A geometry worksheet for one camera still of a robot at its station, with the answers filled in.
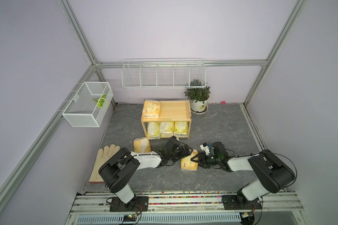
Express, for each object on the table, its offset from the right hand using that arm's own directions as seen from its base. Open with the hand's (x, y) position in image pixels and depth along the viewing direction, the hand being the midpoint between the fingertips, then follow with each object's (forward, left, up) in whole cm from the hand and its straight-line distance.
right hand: (192, 160), depth 86 cm
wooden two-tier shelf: (+24, +8, +19) cm, 32 cm away
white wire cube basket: (+24, +62, +24) cm, 71 cm away
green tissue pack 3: (+21, +25, +3) cm, 33 cm away
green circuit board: (-29, +34, -4) cm, 45 cm away
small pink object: (+55, -33, -4) cm, 64 cm away
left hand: (+3, +2, +2) cm, 4 cm away
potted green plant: (+42, -8, +13) cm, 44 cm away
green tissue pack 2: (+21, +16, +3) cm, 27 cm away
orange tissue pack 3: (-3, +3, +1) cm, 4 cm away
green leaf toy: (+26, +54, +27) cm, 66 cm away
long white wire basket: (+53, +18, +27) cm, 62 cm away
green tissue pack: (+21, +6, +4) cm, 22 cm away
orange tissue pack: (+11, +33, 0) cm, 35 cm away
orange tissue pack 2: (+23, +25, +23) cm, 40 cm away
